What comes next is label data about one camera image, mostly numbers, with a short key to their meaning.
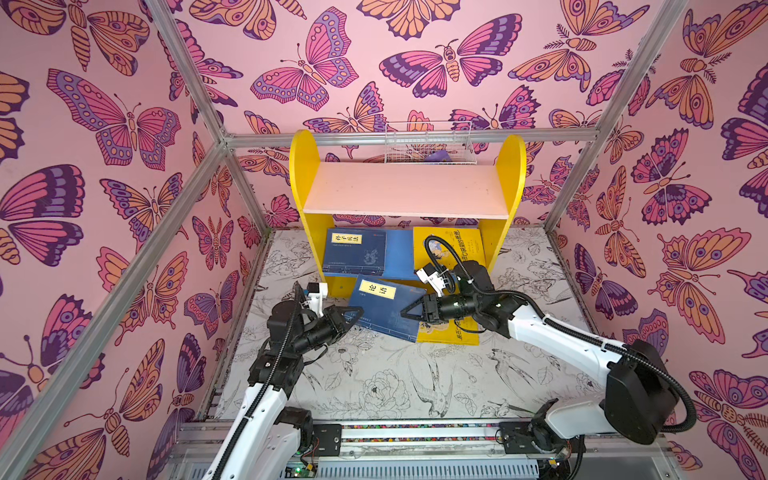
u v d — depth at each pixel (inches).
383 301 29.3
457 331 26.5
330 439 28.8
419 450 28.7
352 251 35.2
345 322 26.9
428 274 28.5
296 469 28.6
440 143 36.4
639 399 16.3
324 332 25.4
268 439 23.2
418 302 27.6
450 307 26.8
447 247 24.2
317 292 27.2
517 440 28.7
